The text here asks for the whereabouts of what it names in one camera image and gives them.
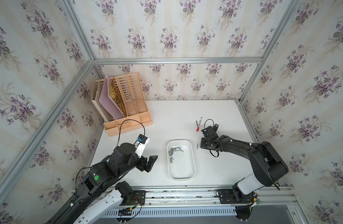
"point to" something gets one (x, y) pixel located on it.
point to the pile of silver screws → (171, 151)
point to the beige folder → (96, 94)
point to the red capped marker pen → (197, 128)
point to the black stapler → (216, 127)
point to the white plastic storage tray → (182, 167)
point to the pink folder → (106, 102)
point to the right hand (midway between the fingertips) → (204, 143)
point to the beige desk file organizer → (129, 89)
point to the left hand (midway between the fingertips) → (152, 154)
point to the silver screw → (196, 123)
